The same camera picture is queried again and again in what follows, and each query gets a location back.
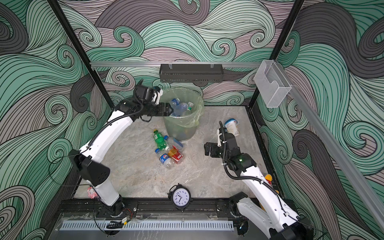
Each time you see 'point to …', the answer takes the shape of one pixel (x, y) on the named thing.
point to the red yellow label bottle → (174, 153)
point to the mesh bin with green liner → (188, 108)
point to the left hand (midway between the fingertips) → (168, 108)
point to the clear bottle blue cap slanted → (172, 141)
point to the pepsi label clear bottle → (166, 161)
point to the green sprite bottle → (159, 139)
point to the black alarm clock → (180, 196)
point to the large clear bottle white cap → (177, 109)
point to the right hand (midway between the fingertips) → (212, 146)
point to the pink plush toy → (91, 193)
